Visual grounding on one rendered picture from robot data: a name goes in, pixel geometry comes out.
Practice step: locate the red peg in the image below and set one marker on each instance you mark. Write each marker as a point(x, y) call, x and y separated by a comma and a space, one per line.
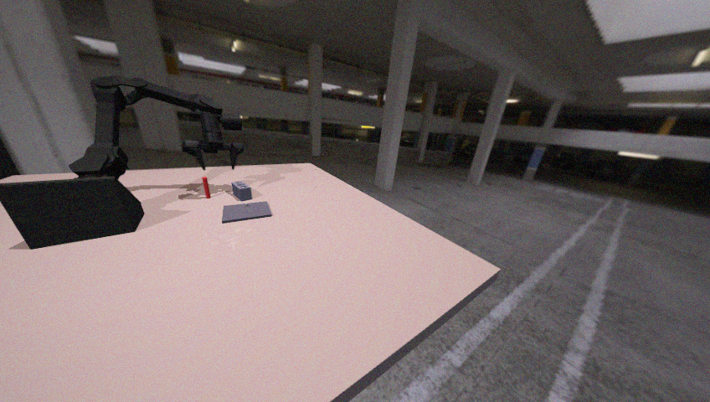
point(205, 185)

